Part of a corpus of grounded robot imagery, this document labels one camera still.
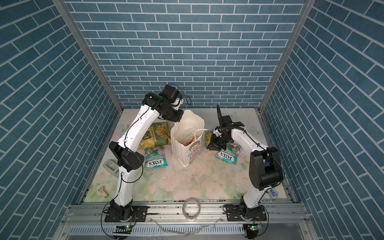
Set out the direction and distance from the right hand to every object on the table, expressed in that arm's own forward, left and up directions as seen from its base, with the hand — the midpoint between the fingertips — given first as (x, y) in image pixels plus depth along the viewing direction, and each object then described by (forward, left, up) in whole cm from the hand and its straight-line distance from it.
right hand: (206, 146), depth 86 cm
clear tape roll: (-34, +8, -10) cm, 37 cm away
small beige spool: (-27, +54, -9) cm, 61 cm away
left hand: (+9, +15, +14) cm, 22 cm away
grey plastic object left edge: (-13, +55, -8) cm, 57 cm away
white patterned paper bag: (+11, +14, -7) cm, 19 cm away
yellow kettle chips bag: (+8, +32, -3) cm, 33 cm away
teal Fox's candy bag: (-6, +31, -8) cm, 33 cm away
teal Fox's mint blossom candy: (+1, -15, -8) cm, 17 cm away
